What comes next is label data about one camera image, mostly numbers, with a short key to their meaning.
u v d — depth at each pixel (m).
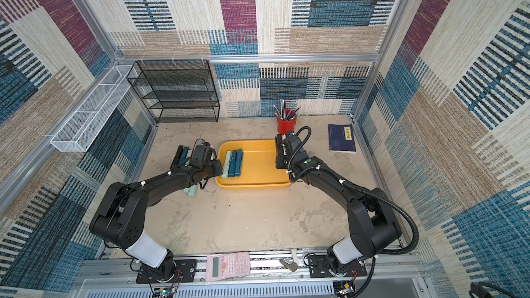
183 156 1.02
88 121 0.74
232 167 0.97
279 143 0.91
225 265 0.74
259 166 0.99
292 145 0.67
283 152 0.79
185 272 0.73
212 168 0.81
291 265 0.73
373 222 0.44
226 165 0.97
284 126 1.12
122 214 0.46
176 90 1.08
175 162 0.99
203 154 0.74
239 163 0.99
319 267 0.73
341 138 1.11
